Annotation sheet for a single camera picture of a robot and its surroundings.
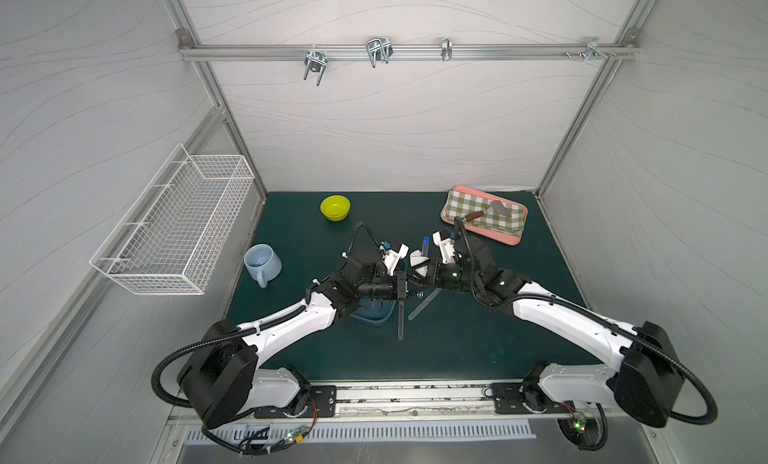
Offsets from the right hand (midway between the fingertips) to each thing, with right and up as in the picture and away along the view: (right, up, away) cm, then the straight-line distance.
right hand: (412, 268), depth 76 cm
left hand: (+3, -5, -4) cm, 7 cm away
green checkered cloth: (+28, +17, +39) cm, 51 cm away
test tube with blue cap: (+2, -15, +12) cm, 19 cm away
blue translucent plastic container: (-11, -15, +12) cm, 22 cm away
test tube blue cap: (+4, +7, 0) cm, 8 cm away
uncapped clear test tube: (-3, -17, +10) cm, 19 cm away
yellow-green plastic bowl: (-27, +17, +37) cm, 49 cm away
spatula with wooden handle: (+36, +18, +39) cm, 56 cm away
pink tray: (+35, +6, +32) cm, 48 cm away
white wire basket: (-57, +8, -9) cm, 58 cm away
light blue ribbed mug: (-45, -1, +13) cm, 47 cm away
